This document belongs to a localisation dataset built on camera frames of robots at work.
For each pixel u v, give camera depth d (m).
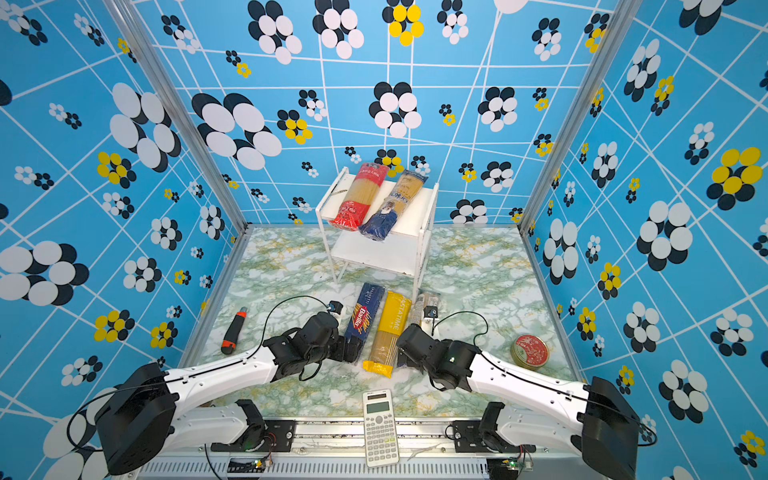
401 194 0.79
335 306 0.76
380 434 0.74
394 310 0.94
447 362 0.55
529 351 0.84
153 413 0.41
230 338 0.90
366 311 0.92
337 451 0.73
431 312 0.71
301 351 0.63
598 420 0.40
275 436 0.72
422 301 0.96
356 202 0.75
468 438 0.72
